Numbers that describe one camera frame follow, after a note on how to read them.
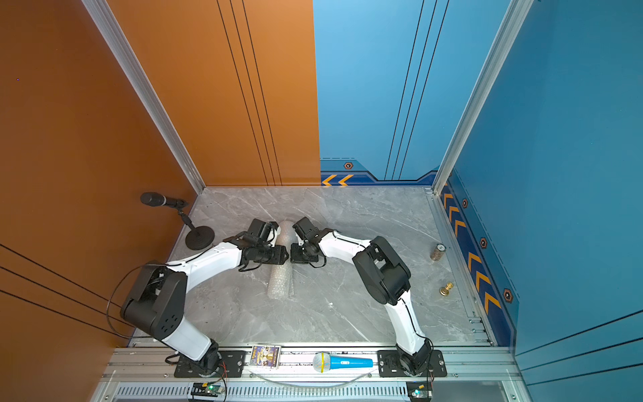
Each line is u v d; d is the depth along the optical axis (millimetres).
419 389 710
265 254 774
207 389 706
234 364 731
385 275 535
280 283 835
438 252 920
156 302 454
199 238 1018
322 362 700
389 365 725
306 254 825
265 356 739
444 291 867
